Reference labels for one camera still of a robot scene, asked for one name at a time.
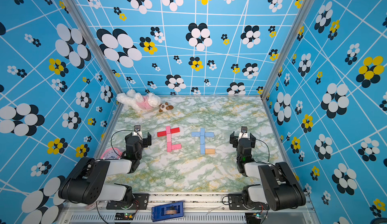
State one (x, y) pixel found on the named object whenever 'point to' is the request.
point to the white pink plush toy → (137, 101)
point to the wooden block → (209, 151)
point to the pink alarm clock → (110, 153)
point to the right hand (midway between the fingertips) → (245, 133)
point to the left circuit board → (124, 216)
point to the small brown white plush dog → (165, 107)
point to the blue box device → (167, 211)
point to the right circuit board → (255, 216)
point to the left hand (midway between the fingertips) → (141, 132)
